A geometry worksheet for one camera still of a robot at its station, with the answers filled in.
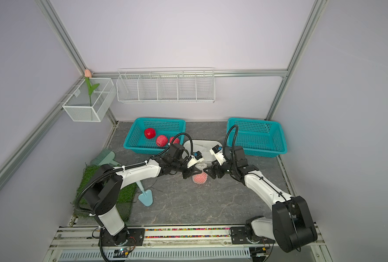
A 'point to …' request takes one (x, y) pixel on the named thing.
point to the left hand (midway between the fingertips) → (200, 170)
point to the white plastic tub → (203, 146)
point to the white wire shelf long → (166, 85)
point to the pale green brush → (105, 156)
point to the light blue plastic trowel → (146, 197)
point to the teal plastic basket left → (136, 141)
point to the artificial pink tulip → (90, 89)
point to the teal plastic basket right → (258, 137)
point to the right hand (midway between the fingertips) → (209, 165)
